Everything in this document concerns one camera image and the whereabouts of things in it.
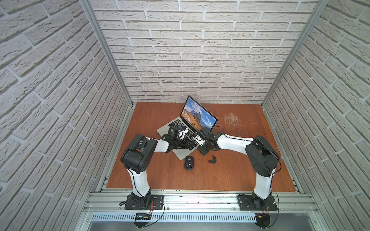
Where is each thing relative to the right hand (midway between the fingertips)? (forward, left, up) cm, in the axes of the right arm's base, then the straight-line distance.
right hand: (198, 150), depth 93 cm
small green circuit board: (-34, +32, -2) cm, 47 cm away
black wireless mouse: (-9, +7, +2) cm, 12 cm away
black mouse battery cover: (-8, -9, -1) cm, 12 cm away
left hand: (+6, +4, +3) cm, 8 cm away
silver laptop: (+21, +2, +8) cm, 23 cm away
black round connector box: (-40, -28, -1) cm, 49 cm away
